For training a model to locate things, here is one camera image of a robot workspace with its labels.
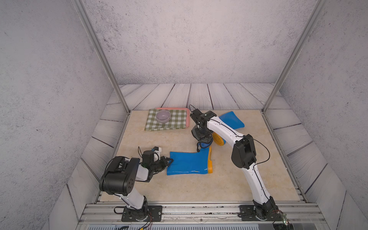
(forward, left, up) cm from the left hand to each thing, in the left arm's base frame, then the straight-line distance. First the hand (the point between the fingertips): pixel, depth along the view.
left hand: (174, 160), depth 91 cm
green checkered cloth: (+35, -1, -1) cm, 35 cm away
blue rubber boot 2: (+37, -43, -2) cm, 57 cm away
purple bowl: (+36, +10, +3) cm, 37 cm away
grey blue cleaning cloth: (+8, -18, +13) cm, 24 cm away
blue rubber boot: (-2, -10, +1) cm, 11 cm away
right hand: (+14, -18, +8) cm, 24 cm away
